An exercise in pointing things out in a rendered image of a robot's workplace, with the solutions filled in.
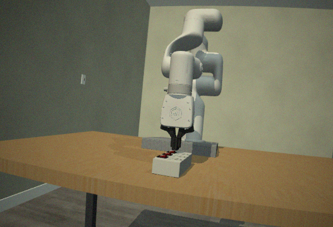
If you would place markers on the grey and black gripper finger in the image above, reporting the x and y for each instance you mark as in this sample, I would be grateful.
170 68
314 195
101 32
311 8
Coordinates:
180 134
172 133

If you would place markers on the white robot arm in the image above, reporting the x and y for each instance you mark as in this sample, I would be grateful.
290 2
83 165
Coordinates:
179 65

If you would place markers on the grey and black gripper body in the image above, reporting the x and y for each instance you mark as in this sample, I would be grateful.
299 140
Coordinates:
177 111

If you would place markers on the grey power strip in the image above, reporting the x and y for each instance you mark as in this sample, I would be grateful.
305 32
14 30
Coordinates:
171 163

